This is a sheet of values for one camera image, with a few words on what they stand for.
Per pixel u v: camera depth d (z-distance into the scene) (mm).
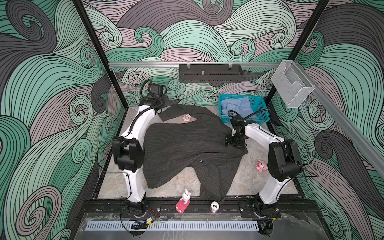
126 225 697
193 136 1007
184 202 718
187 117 1102
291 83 794
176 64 934
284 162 484
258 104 1158
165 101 815
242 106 1170
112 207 744
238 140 778
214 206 693
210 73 951
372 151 512
